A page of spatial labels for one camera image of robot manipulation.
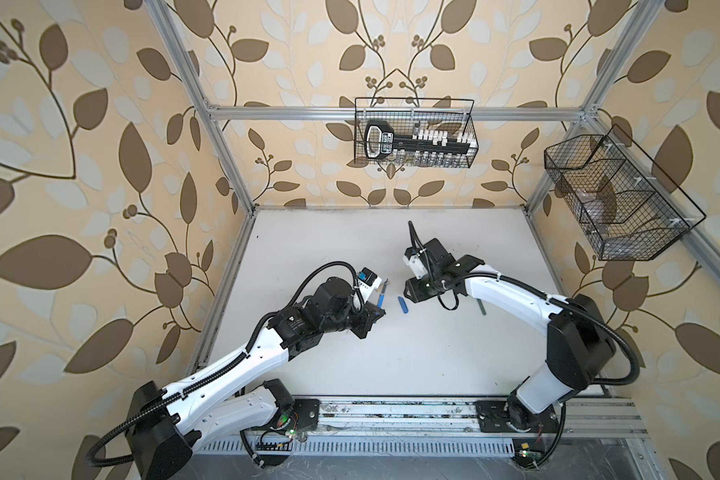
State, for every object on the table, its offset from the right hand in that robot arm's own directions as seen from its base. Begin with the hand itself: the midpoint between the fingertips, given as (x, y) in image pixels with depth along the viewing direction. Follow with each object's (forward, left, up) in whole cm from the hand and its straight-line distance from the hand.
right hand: (411, 293), depth 86 cm
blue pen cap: (+1, +2, -9) cm, 9 cm away
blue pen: (-7, +9, +13) cm, 17 cm away
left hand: (-10, +9, +10) cm, 17 cm away
